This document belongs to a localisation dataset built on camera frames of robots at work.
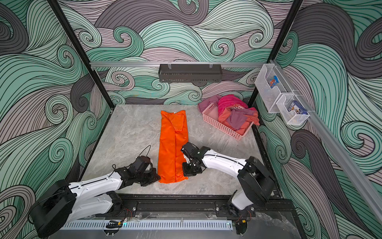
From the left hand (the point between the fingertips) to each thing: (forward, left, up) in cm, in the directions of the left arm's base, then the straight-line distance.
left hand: (161, 177), depth 83 cm
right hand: (+1, -14, +2) cm, 15 cm away
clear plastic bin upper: (+36, -62, +29) cm, 77 cm away
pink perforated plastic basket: (+49, -33, 0) cm, 59 cm away
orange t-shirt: (+28, -5, -1) cm, 28 cm away
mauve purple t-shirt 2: (+41, -50, +6) cm, 65 cm away
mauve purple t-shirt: (+57, -27, +2) cm, 63 cm away
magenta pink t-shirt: (+52, -44, +11) cm, 69 cm away
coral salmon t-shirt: (+42, -40, +6) cm, 59 cm away
